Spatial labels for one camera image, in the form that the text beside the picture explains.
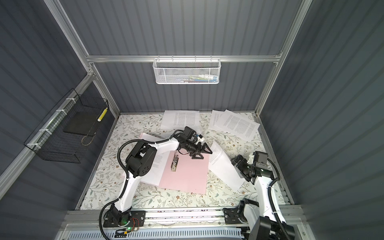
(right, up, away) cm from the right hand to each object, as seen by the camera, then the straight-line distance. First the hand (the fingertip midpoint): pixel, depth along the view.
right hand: (239, 165), depth 84 cm
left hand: (-17, +4, +7) cm, 19 cm away
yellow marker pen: (-77, +29, -2) cm, 82 cm away
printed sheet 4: (-8, +28, +32) cm, 43 cm away
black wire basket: (-89, +19, -12) cm, 92 cm away
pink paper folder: (-27, -7, +5) cm, 28 cm away
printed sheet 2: (-9, -2, +11) cm, 14 cm away
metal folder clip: (-37, 0, +8) cm, 38 cm away
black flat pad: (-83, +24, -7) cm, 86 cm away
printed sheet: (-37, +28, +32) cm, 56 cm away
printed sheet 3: (+7, +23, +28) cm, 37 cm away
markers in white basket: (-23, +53, +9) cm, 58 cm away
